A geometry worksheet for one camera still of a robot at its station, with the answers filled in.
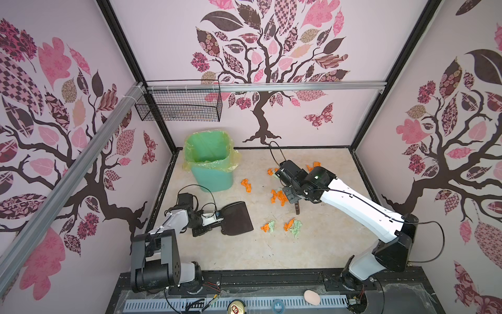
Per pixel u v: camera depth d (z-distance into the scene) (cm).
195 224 76
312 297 70
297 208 82
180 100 95
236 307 60
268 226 87
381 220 43
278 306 70
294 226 88
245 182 103
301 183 54
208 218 78
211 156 103
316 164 113
